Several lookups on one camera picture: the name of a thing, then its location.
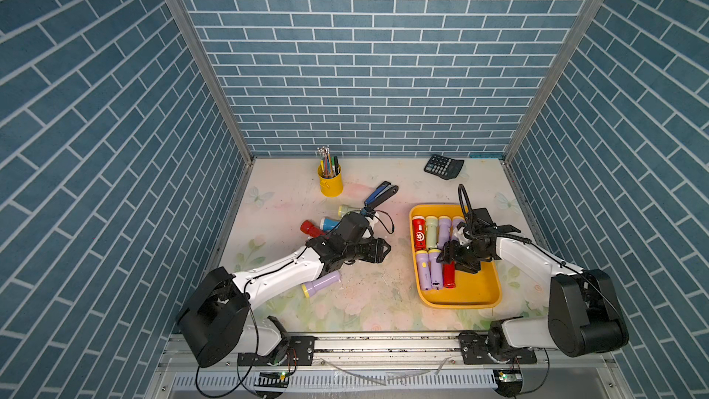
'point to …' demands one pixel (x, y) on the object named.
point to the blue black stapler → (383, 191)
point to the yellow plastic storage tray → (472, 290)
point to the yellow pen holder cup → (330, 187)
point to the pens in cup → (329, 164)
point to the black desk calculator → (444, 167)
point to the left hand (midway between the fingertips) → (391, 251)
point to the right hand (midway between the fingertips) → (447, 262)
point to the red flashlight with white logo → (419, 233)
